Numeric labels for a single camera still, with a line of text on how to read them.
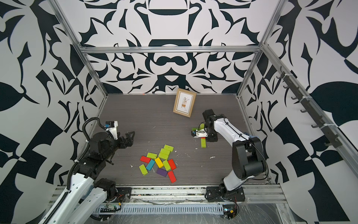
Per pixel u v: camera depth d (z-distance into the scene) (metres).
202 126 1.02
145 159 0.86
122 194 0.73
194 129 0.99
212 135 0.76
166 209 0.71
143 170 0.82
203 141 0.93
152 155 0.87
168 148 0.90
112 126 0.65
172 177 0.81
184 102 1.05
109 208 0.71
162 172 0.82
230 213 0.70
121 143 0.67
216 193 0.74
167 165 0.83
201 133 0.79
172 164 0.84
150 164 0.83
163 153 0.87
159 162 0.85
